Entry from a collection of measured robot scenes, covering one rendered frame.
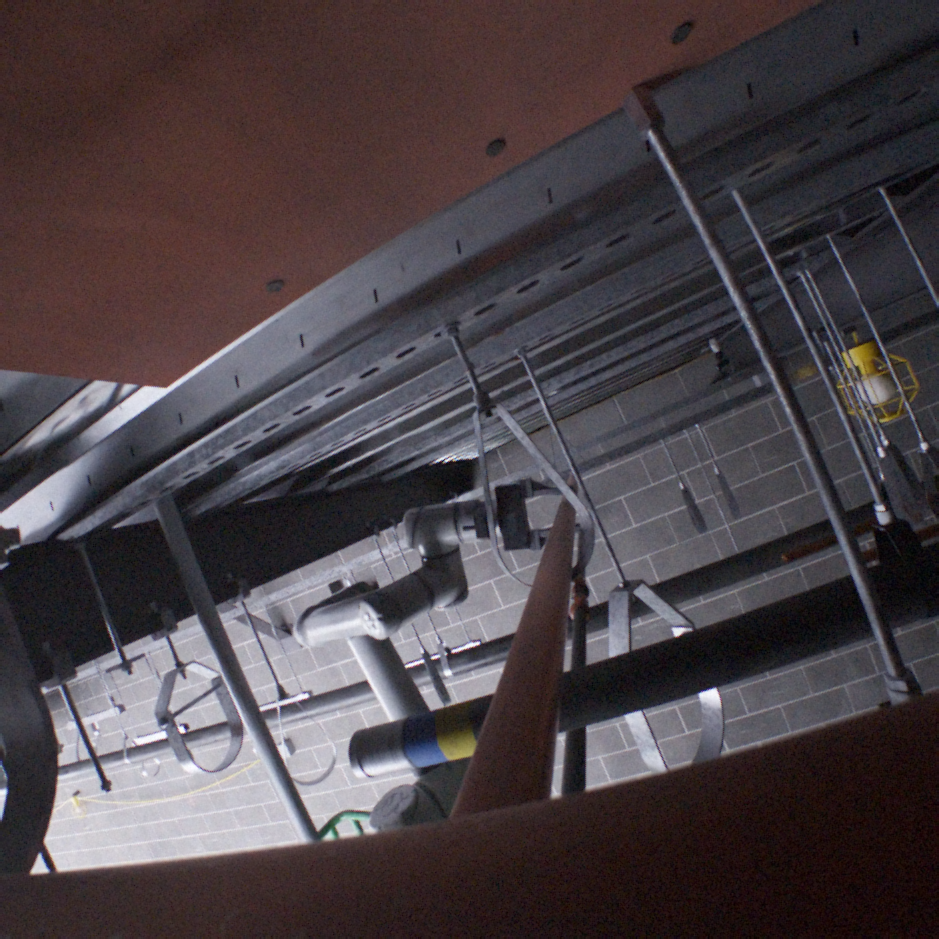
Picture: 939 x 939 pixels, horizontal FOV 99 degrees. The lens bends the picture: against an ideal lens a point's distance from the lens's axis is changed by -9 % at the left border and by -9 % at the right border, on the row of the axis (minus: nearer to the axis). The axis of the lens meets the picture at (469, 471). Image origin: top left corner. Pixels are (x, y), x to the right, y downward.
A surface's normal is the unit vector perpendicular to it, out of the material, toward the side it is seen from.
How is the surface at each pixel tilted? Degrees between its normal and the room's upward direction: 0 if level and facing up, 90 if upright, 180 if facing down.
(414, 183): 180
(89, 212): 180
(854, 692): 90
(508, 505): 90
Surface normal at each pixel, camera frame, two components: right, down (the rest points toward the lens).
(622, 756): -0.25, 0.07
